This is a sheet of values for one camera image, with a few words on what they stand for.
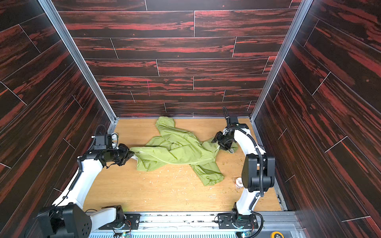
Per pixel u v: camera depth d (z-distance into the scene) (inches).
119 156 27.1
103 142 24.7
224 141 30.8
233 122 28.8
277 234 27.2
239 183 33.6
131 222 28.7
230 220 28.9
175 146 38.8
